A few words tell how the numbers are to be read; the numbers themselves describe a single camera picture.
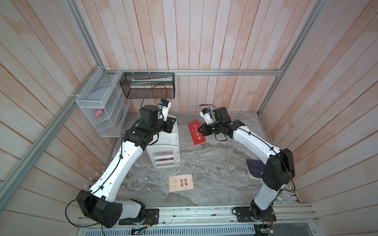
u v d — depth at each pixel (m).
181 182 0.86
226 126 0.63
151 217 0.73
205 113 0.76
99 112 0.82
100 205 0.37
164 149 0.73
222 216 0.75
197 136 0.86
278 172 0.46
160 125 0.60
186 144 1.01
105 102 0.70
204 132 0.75
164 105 0.60
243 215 0.73
